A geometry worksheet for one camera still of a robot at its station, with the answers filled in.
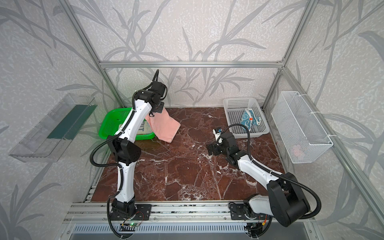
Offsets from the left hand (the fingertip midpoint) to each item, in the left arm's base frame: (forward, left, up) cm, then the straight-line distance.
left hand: (155, 102), depth 89 cm
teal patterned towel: (+3, -62, -17) cm, 64 cm away
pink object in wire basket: (-29, -76, -4) cm, 81 cm away
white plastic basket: (+19, -54, -23) cm, 62 cm away
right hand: (-17, -35, -13) cm, 41 cm away
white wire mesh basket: (-31, -71, +12) cm, 78 cm away
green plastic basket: (+3, +37, -22) cm, 43 cm away
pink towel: (-4, -3, -19) cm, 20 cm away
